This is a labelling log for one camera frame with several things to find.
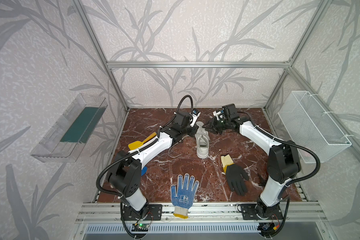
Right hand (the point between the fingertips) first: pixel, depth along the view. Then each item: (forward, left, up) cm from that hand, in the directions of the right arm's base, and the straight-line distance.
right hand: (204, 122), depth 87 cm
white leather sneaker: (-5, +1, -10) cm, 11 cm away
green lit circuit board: (-49, +33, -20) cm, 62 cm away
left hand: (+1, +4, +2) cm, 5 cm away
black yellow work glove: (-25, -18, -19) cm, 36 cm away
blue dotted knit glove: (-35, +10, -18) cm, 41 cm away
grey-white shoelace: (-4, +1, -9) cm, 10 cm away
